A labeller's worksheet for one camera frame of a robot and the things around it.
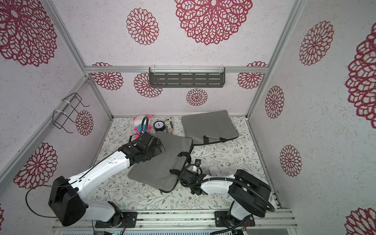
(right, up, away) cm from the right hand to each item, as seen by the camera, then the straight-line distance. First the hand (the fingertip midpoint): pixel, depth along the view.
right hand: (191, 175), depth 89 cm
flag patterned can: (-16, +31, +21) cm, 40 cm away
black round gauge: (-24, +31, +22) cm, 44 cm away
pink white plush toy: (-25, +31, -18) cm, 44 cm away
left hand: (-19, +16, -7) cm, 26 cm away
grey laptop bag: (-17, +2, -2) cm, 18 cm away
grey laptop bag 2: (+15, +29, +24) cm, 40 cm away
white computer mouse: (+15, +2, +1) cm, 15 cm away
